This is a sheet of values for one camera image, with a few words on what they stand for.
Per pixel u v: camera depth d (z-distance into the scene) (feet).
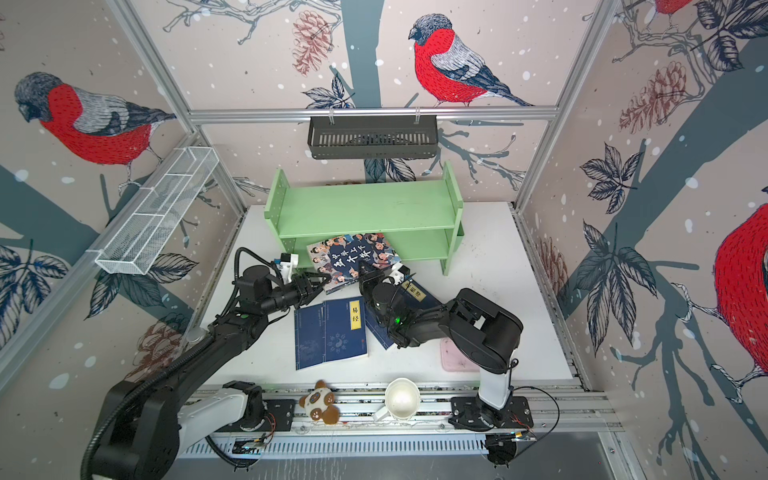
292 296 2.37
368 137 3.50
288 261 2.55
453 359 2.62
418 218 2.65
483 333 1.57
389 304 2.12
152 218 2.50
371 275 2.53
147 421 1.32
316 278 2.63
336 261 2.75
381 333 2.87
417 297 3.01
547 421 2.39
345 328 2.82
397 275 2.66
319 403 2.39
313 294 2.48
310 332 2.83
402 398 2.45
